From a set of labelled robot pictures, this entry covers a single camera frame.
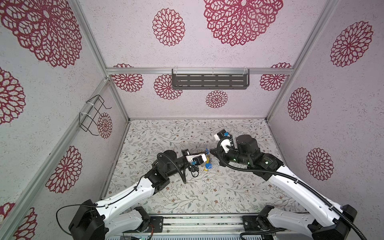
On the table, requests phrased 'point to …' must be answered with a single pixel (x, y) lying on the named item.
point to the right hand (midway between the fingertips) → (212, 147)
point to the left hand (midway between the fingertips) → (203, 152)
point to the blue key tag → (209, 165)
